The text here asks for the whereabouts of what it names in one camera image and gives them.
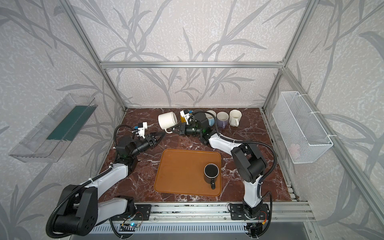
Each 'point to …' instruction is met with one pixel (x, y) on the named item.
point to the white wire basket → (304, 141)
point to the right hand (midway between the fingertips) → (171, 126)
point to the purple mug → (222, 118)
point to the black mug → (211, 172)
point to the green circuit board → (129, 225)
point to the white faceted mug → (235, 115)
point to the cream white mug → (167, 120)
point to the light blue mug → (210, 116)
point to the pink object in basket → (293, 148)
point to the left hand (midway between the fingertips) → (166, 131)
